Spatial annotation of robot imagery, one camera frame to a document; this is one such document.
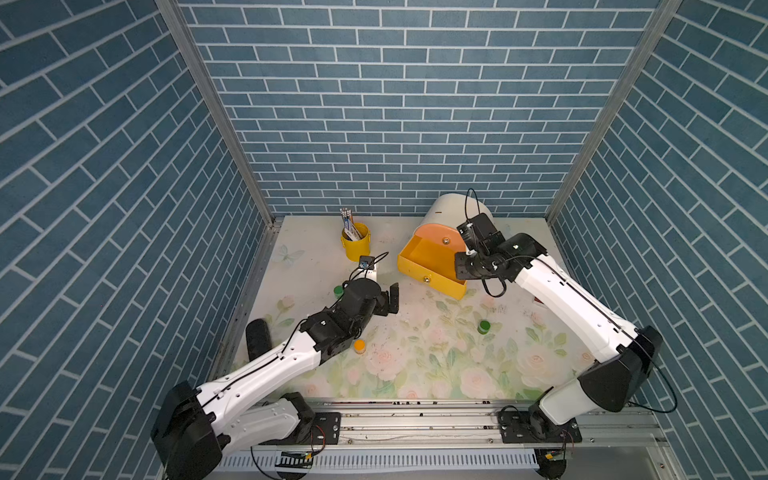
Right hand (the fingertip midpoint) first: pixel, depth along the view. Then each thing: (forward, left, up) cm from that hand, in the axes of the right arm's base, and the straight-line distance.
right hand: (464, 267), depth 79 cm
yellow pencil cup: (+18, +35, -17) cm, 43 cm away
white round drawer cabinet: (+21, +2, +1) cm, 21 cm away
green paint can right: (-7, -9, -20) cm, 23 cm away
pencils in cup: (+16, +34, -5) cm, 38 cm away
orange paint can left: (-16, +28, -20) cm, 38 cm away
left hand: (-6, +19, -2) cm, 20 cm away
